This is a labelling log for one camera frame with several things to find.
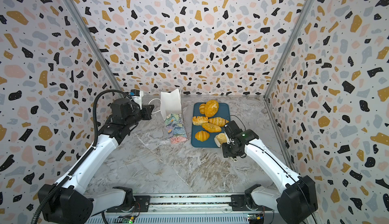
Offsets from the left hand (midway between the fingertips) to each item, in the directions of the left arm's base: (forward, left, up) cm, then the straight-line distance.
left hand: (153, 103), depth 76 cm
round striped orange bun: (-4, -25, -27) cm, 37 cm away
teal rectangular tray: (+19, -41, -32) cm, 55 cm away
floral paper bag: (+11, -6, -13) cm, 18 cm away
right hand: (-17, -36, -18) cm, 44 cm away
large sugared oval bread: (+16, -31, -24) cm, 43 cm away
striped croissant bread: (+7, -36, -27) cm, 45 cm away
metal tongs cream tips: (-17, -37, -9) cm, 42 cm away
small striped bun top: (+19, -25, -27) cm, 41 cm away
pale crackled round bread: (-6, -37, -26) cm, 45 cm away
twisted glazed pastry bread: (+8, -23, -27) cm, 37 cm away
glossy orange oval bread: (+2, -31, -26) cm, 40 cm away
